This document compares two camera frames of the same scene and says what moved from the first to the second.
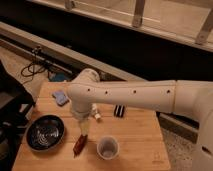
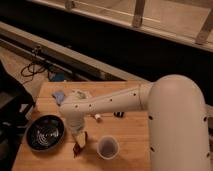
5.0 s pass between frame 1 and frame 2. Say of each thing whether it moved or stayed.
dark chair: stayed
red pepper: stayed
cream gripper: moved
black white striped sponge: stayed
